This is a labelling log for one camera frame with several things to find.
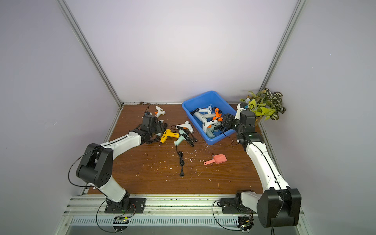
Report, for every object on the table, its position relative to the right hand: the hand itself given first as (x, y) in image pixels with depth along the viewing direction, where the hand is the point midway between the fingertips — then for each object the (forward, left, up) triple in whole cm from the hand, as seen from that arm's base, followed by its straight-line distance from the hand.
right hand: (229, 113), depth 79 cm
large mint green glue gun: (+2, +9, -22) cm, 24 cm away
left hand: (+3, +43, -16) cm, 46 cm away
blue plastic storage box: (+30, +14, -19) cm, 38 cm away
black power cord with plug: (-18, +27, -26) cm, 42 cm away
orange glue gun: (+16, +2, -22) cm, 28 cm away
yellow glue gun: (+2, +38, -24) cm, 45 cm away
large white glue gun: (+15, +14, -21) cm, 29 cm away
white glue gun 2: (+23, +10, -22) cm, 34 cm away
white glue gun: (+8, +26, -24) cm, 37 cm away
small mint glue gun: (-2, +28, -24) cm, 37 cm away
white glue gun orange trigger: (+7, +12, -20) cm, 25 cm away
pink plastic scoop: (-15, +5, -26) cm, 31 cm away
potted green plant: (+15, -27, -6) cm, 31 cm away
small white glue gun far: (+22, +48, -24) cm, 58 cm away
